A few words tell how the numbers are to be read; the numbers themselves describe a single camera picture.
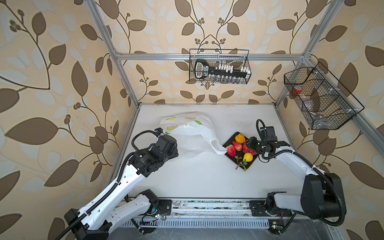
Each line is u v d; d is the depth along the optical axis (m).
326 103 0.72
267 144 0.68
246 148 0.86
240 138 0.93
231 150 0.91
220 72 0.84
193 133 0.82
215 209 0.75
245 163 0.86
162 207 0.74
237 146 0.91
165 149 0.53
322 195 0.41
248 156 0.87
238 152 0.91
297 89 0.88
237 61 0.93
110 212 0.39
